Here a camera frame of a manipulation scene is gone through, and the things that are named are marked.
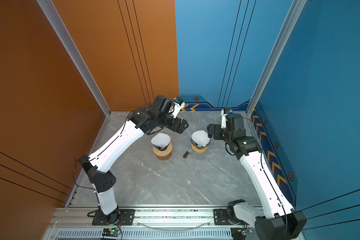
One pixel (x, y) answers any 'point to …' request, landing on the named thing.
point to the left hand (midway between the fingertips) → (181, 119)
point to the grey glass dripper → (201, 147)
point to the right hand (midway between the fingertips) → (216, 126)
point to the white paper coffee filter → (161, 139)
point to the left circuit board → (109, 232)
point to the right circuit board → (238, 233)
